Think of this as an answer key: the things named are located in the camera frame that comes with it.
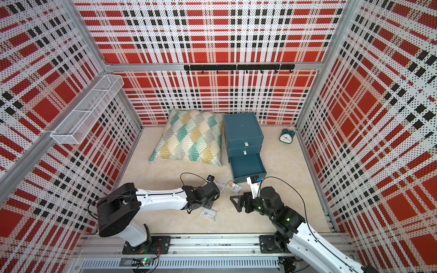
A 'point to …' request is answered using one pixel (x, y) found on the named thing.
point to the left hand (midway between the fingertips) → (210, 197)
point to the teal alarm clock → (287, 135)
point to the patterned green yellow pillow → (190, 135)
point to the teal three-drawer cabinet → (244, 139)
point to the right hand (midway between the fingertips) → (240, 197)
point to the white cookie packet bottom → (209, 212)
